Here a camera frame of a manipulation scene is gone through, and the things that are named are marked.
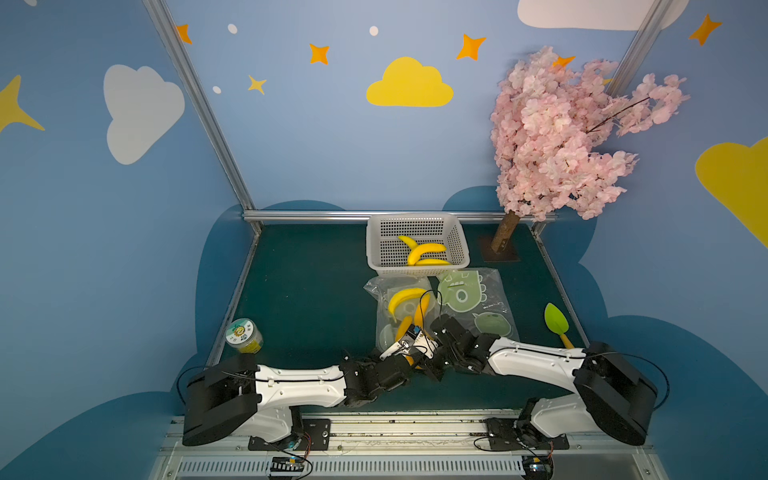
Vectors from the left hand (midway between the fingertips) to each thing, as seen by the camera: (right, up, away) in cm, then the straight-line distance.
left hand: (395, 352), depth 82 cm
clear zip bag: (+4, +11, +16) cm, 20 cm away
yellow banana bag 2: (+10, +30, +25) cm, 40 cm away
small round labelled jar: (-42, +5, 0) cm, 43 cm away
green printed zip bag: (+28, +13, +16) cm, 35 cm away
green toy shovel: (+54, +5, +13) cm, 55 cm away
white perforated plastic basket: (-1, +28, +22) cm, 35 cm away
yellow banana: (+6, +32, +32) cm, 46 cm away
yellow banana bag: (+2, +14, +13) cm, 20 cm away
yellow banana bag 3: (+14, +25, +24) cm, 37 cm away
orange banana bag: (+9, +9, +13) cm, 18 cm away
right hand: (+6, -3, +1) cm, 7 cm away
